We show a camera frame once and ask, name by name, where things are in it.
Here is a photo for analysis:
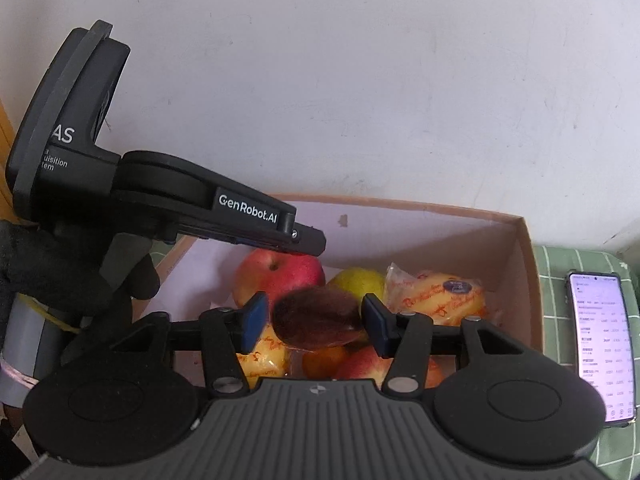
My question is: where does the yellow apple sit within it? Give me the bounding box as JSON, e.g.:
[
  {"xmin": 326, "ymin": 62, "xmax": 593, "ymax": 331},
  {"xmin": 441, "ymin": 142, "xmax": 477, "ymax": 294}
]
[
  {"xmin": 385, "ymin": 262, "xmax": 501, "ymax": 328},
  {"xmin": 235, "ymin": 327, "xmax": 293, "ymax": 388}
]

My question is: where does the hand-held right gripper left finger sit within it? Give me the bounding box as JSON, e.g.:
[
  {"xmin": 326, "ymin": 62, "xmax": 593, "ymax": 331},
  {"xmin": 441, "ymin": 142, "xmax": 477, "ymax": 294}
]
[{"xmin": 100, "ymin": 292, "xmax": 270, "ymax": 398}]

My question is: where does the smartphone with lit screen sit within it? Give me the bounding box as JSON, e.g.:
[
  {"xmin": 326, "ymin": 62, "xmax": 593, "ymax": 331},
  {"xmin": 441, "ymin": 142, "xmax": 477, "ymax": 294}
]
[{"xmin": 567, "ymin": 271, "xmax": 638, "ymax": 429}]

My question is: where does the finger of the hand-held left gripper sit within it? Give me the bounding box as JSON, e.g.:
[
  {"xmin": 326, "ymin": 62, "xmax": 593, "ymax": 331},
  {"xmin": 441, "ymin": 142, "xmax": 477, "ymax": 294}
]
[{"xmin": 287, "ymin": 225, "xmax": 327, "ymax": 257}]

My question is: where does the green checked tablecloth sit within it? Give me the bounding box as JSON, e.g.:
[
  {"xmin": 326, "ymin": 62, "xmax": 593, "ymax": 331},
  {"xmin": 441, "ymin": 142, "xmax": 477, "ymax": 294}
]
[{"xmin": 150, "ymin": 240, "xmax": 640, "ymax": 480}]

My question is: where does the person's left hand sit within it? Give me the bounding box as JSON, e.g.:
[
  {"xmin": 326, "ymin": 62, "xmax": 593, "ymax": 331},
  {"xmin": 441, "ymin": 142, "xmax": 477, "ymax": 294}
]
[{"xmin": 0, "ymin": 220, "xmax": 161, "ymax": 333}]

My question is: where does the small orange tangerine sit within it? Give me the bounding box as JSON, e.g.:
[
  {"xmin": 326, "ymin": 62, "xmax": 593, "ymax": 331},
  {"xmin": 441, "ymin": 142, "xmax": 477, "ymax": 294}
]
[{"xmin": 301, "ymin": 345, "xmax": 351, "ymax": 380}]

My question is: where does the brown cardboard box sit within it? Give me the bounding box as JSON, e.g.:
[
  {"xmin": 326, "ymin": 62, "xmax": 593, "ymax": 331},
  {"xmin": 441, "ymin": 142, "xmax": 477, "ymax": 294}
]
[{"xmin": 150, "ymin": 194, "xmax": 546, "ymax": 391}]

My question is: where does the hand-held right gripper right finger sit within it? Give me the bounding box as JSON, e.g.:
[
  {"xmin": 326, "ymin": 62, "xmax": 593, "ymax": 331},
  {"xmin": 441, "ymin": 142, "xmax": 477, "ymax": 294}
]
[{"xmin": 362, "ymin": 293, "xmax": 531, "ymax": 393}]

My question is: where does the yellow-green pear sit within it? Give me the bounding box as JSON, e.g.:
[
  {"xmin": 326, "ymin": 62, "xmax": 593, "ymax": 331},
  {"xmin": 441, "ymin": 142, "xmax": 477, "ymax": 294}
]
[{"xmin": 327, "ymin": 268, "xmax": 387, "ymax": 306}]

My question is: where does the small red apple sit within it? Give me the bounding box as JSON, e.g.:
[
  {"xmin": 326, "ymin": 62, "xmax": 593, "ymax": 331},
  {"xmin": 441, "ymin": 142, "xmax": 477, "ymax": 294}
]
[{"xmin": 235, "ymin": 250, "xmax": 327, "ymax": 311}]

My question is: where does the oblong dark brown passion fruit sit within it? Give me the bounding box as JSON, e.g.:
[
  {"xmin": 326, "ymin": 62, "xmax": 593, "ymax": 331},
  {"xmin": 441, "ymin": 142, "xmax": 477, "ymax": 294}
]
[{"xmin": 271, "ymin": 287, "xmax": 363, "ymax": 351}]

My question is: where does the large red apple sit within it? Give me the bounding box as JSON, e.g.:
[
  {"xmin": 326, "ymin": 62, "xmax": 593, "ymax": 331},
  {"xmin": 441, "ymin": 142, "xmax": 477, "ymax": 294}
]
[{"xmin": 335, "ymin": 345, "xmax": 446, "ymax": 391}]

